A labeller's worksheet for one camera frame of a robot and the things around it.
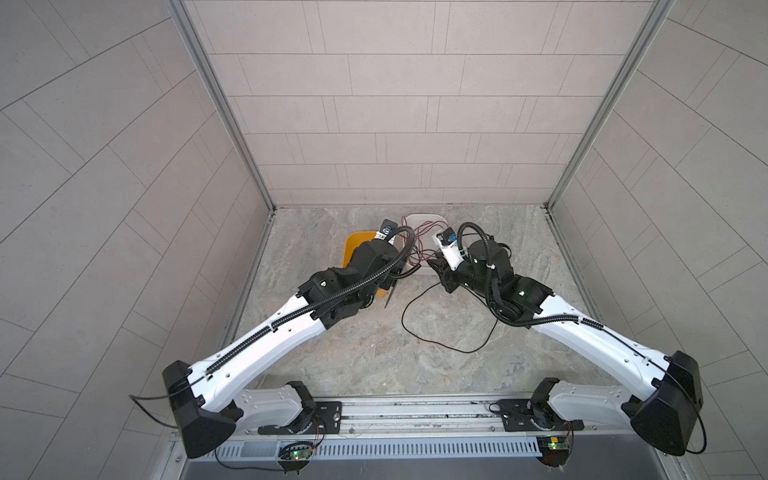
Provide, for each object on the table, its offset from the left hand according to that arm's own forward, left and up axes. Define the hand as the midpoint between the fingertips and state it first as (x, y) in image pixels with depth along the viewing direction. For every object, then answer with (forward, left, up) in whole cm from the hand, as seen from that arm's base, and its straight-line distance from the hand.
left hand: (391, 251), depth 70 cm
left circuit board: (-37, +20, -23) cm, 48 cm away
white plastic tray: (+31, -7, -24) cm, 40 cm away
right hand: (+1, -10, -4) cm, 11 cm away
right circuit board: (-36, -38, -27) cm, 59 cm away
